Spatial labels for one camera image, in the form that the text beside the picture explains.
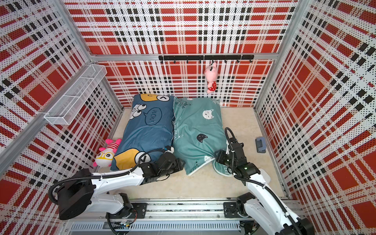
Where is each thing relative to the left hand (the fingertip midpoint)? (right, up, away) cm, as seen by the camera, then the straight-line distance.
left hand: (185, 162), depth 83 cm
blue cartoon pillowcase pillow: (-23, +20, +7) cm, 31 cm away
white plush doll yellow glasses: (-49, +3, +3) cm, 49 cm away
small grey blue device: (+50, +8, +13) cm, 52 cm away
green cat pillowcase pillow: (+8, +17, +12) cm, 22 cm away
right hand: (+19, +6, -2) cm, 20 cm away
